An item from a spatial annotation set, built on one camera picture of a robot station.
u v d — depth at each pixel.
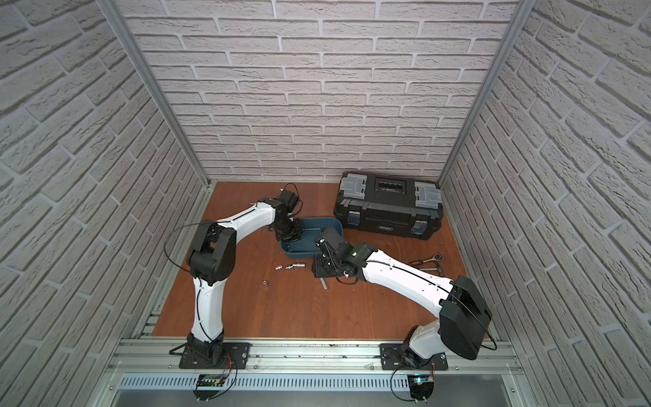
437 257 0.95
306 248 1.00
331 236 0.61
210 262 0.55
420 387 0.70
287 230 0.86
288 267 0.92
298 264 0.92
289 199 0.83
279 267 0.92
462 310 0.41
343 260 0.56
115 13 0.70
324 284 0.87
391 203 0.90
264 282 0.87
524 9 0.69
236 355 0.74
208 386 0.72
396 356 0.74
